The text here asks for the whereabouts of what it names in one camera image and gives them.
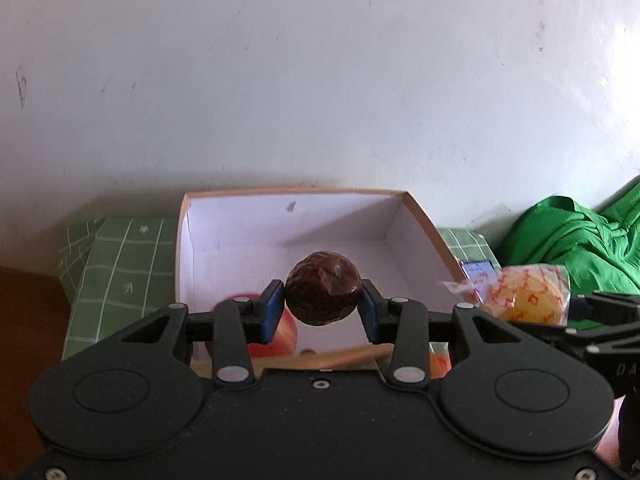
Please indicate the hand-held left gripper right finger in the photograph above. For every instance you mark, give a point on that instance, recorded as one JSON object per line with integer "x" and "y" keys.
{"x": 369, "y": 312}

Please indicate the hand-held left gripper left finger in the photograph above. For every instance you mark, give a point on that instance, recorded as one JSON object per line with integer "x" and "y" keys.
{"x": 272, "y": 312}

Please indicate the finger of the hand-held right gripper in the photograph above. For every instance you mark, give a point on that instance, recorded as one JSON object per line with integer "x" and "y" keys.
{"x": 610, "y": 305}
{"x": 600, "y": 337}

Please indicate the red apple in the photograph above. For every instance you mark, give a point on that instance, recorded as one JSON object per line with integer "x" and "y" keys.
{"x": 287, "y": 332}
{"x": 439, "y": 366}

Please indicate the wrinkled brown passion fruit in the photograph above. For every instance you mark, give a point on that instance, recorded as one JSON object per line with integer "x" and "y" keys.
{"x": 322, "y": 287}

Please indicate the plastic-wrapped yellow lemon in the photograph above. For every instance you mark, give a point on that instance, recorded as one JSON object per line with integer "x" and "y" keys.
{"x": 530, "y": 295}

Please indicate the cardboard box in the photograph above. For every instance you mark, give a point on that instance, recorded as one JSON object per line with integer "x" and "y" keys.
{"x": 240, "y": 230}

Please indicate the person's right forearm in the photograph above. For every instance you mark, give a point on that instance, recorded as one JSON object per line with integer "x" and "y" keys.
{"x": 611, "y": 440}

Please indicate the green crumpled cloth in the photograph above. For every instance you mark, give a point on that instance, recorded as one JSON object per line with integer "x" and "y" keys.
{"x": 575, "y": 240}

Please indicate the smartphone with lit screen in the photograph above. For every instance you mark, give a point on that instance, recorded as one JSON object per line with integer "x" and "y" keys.
{"x": 477, "y": 272}

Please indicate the green checkered tablecloth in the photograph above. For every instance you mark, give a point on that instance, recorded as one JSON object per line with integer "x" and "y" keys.
{"x": 120, "y": 270}

